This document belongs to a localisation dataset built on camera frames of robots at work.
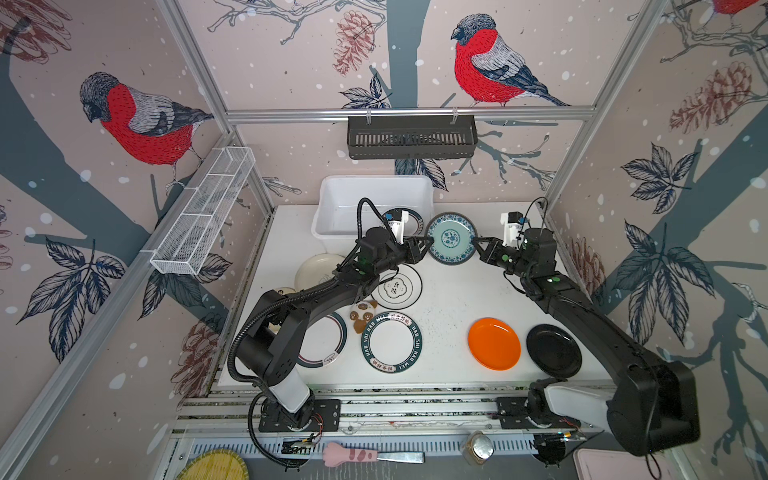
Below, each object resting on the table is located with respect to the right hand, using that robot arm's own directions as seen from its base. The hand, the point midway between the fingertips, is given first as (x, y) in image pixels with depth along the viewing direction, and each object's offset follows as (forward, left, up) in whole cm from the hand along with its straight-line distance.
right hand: (470, 242), depth 80 cm
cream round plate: (+4, +50, -22) cm, 54 cm away
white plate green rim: (-20, +41, -21) cm, 51 cm away
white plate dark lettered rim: (-19, +22, -24) cm, 38 cm away
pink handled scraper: (-47, +33, -21) cm, 61 cm away
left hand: (-1, +11, +2) cm, 11 cm away
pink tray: (-45, -25, -20) cm, 56 cm away
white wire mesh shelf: (-9, +70, +10) cm, 72 cm away
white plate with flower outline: (-3, +20, -22) cm, 30 cm away
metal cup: (-45, +2, -13) cm, 46 cm away
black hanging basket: (+42, +16, +7) cm, 46 cm away
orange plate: (-19, -8, -23) cm, 31 cm away
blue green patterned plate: (+2, +4, 0) cm, 5 cm away
